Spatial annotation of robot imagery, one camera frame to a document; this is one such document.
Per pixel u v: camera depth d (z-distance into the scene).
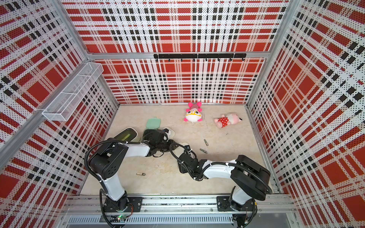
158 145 0.78
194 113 1.05
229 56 0.88
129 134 0.96
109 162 0.49
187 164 0.65
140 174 0.84
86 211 0.73
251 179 0.43
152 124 1.12
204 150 0.94
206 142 0.98
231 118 1.04
